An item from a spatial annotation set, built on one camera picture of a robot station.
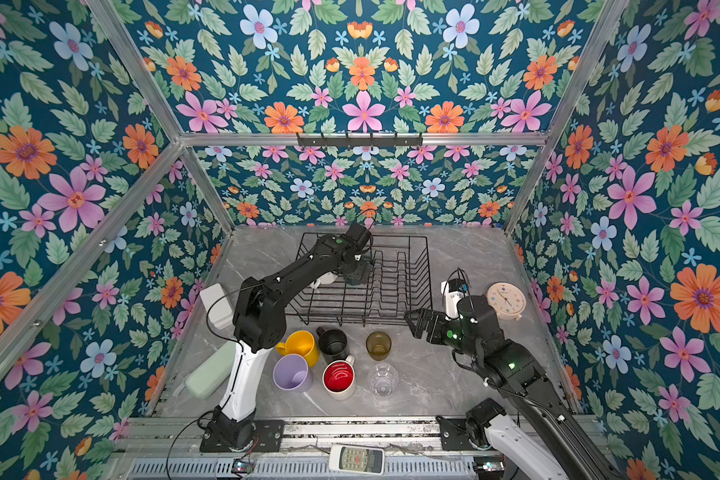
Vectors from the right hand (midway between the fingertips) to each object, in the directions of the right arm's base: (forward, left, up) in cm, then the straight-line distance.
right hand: (417, 316), depth 70 cm
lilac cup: (-6, +34, -21) cm, 40 cm away
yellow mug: (+2, +32, -19) cm, 38 cm away
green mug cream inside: (+18, +15, -8) cm, 25 cm away
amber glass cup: (+2, +10, -21) cm, 23 cm away
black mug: (+2, +23, -19) cm, 30 cm away
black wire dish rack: (+22, +2, -19) cm, 29 cm away
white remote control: (-26, +15, -21) cm, 37 cm away
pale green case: (-7, +55, -19) cm, 59 cm away
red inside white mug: (-7, +21, -22) cm, 31 cm away
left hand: (+25, +16, -12) cm, 32 cm away
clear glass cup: (-8, +8, -23) cm, 25 cm away
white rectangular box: (+14, +61, -19) cm, 66 cm away
